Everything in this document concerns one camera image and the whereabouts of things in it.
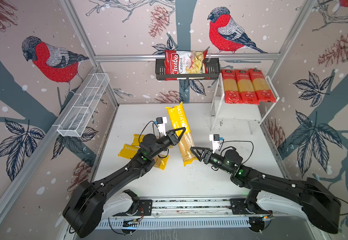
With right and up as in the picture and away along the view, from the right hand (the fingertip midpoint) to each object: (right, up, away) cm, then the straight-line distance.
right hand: (190, 153), depth 72 cm
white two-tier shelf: (+19, +22, +14) cm, 32 cm away
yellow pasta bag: (-5, +16, -2) cm, 17 cm away
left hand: (-3, +12, -4) cm, 13 cm away
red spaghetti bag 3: (+39, +33, +7) cm, 52 cm away
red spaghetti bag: (+22, +29, +4) cm, 37 cm away
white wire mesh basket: (-57, +24, +6) cm, 62 cm away
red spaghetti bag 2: (+30, +30, +4) cm, 43 cm away
